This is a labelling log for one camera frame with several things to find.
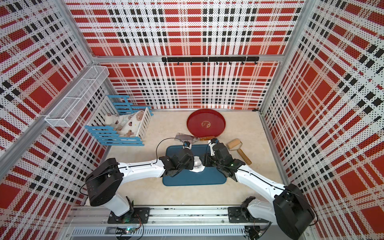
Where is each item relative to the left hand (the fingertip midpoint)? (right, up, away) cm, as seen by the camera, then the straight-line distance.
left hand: (194, 159), depth 88 cm
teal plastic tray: (+9, -9, -3) cm, 13 cm away
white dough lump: (+2, -6, -1) cm, 6 cm away
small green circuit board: (-30, -29, -18) cm, 45 cm away
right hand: (+6, +2, -5) cm, 8 cm away
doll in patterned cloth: (-50, +21, +19) cm, 57 cm away
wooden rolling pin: (+28, +7, +11) cm, 31 cm away
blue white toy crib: (-61, +36, +27) cm, 76 cm away
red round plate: (+7, +22, +25) cm, 34 cm away
